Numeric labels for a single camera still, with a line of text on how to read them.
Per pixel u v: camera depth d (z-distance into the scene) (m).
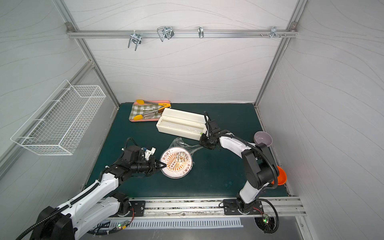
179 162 0.77
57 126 0.68
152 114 1.11
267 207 0.73
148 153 0.77
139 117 1.08
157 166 0.75
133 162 0.65
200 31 0.73
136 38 0.80
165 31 0.76
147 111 1.13
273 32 0.77
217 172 0.84
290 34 0.78
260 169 0.46
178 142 0.88
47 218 0.39
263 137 0.98
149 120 1.09
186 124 1.05
